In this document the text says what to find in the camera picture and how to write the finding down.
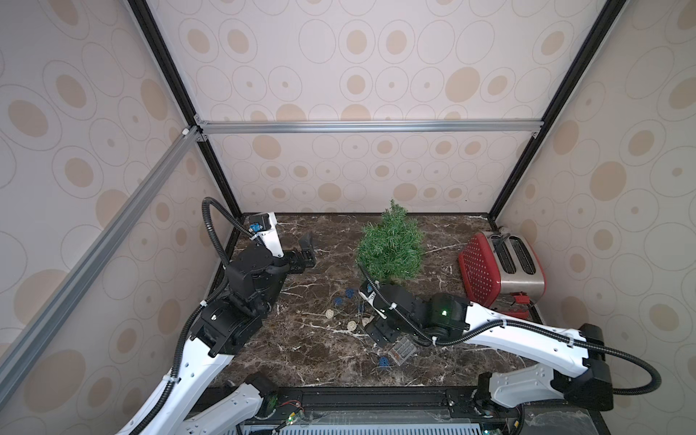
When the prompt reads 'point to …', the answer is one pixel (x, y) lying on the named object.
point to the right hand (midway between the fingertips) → (384, 310)
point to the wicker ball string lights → (352, 324)
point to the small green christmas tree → (391, 249)
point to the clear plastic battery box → (401, 351)
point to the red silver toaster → (504, 271)
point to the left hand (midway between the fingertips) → (304, 232)
